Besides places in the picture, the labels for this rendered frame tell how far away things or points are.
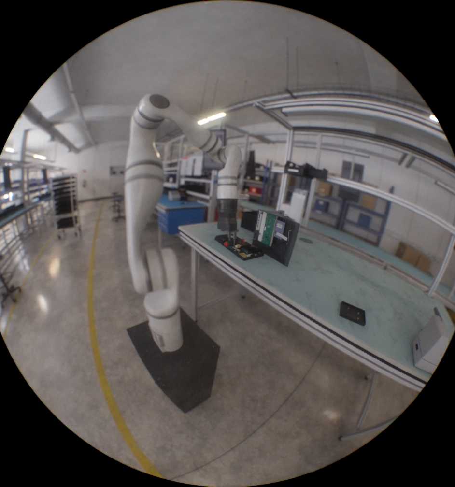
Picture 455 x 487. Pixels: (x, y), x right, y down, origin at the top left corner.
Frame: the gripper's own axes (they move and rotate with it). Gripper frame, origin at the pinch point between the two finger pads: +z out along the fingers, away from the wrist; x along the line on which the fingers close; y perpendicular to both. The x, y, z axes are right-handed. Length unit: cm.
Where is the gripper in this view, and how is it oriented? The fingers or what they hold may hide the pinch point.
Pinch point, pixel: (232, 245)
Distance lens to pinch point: 62.7
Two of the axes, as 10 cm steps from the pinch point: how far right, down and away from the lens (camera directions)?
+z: -0.1, 9.7, 2.5
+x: 5.9, 2.1, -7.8
